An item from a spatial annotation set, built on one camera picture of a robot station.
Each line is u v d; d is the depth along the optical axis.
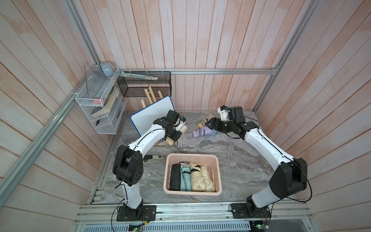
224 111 0.76
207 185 0.76
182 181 0.80
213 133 1.04
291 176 0.43
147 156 0.90
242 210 0.73
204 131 1.01
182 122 0.82
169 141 0.83
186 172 0.84
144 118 0.84
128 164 0.49
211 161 0.82
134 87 1.06
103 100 0.72
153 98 0.88
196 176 0.78
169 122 0.70
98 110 0.80
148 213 0.73
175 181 0.79
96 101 0.73
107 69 0.83
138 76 0.92
